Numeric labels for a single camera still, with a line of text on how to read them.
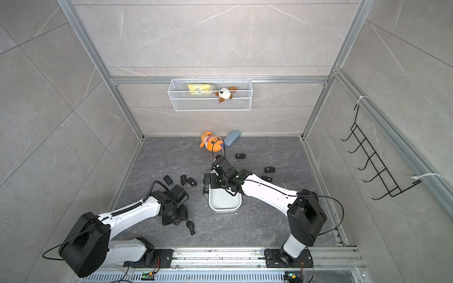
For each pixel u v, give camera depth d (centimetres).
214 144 106
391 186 59
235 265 73
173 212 69
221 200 90
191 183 95
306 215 43
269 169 101
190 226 82
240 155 107
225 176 62
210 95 88
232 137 114
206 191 92
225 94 86
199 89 84
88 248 41
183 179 98
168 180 98
